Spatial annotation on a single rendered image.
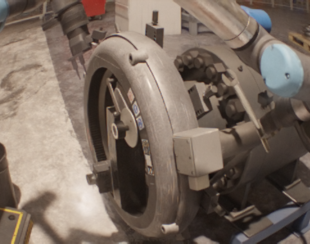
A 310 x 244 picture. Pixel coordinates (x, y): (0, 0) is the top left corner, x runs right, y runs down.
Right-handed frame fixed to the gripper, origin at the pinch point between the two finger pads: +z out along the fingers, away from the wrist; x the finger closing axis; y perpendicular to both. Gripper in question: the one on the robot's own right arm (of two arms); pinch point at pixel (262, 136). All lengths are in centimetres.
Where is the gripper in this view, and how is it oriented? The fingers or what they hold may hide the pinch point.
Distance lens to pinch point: 98.1
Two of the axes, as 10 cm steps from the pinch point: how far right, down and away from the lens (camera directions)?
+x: -7.8, 4.3, -4.6
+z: -3.6, 3.0, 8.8
